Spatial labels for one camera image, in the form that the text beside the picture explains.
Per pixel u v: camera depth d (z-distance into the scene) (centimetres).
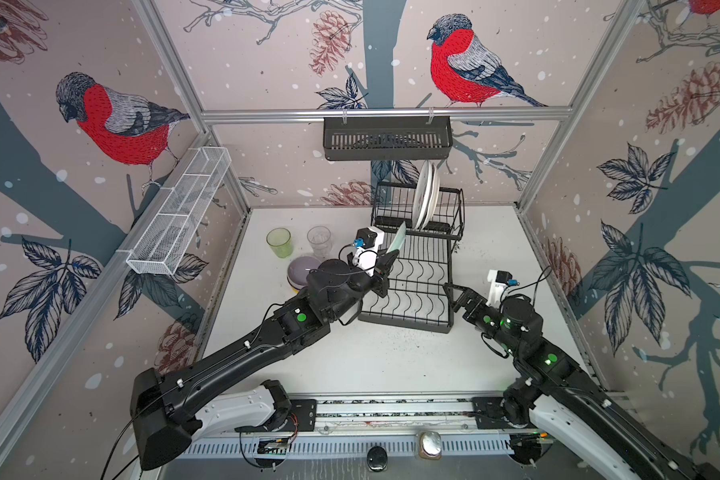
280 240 101
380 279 55
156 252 69
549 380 53
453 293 68
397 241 63
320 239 106
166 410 39
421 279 98
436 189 78
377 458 60
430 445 61
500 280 68
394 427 73
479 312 65
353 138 95
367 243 52
